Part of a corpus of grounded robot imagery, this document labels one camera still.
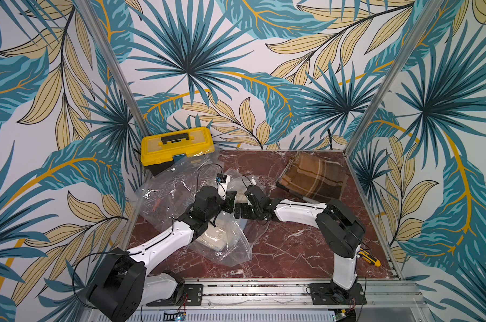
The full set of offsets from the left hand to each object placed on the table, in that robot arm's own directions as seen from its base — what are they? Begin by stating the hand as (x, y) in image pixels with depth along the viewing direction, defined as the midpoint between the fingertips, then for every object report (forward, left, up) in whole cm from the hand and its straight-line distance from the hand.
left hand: (235, 194), depth 82 cm
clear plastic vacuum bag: (+4, +33, -10) cm, 35 cm away
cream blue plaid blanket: (-13, +5, -11) cm, 18 cm away
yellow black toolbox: (+23, +38, +1) cm, 45 cm away
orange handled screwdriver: (-1, +35, -9) cm, 36 cm away
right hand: (-1, -2, -14) cm, 14 cm away
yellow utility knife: (-20, -55, -15) cm, 61 cm away
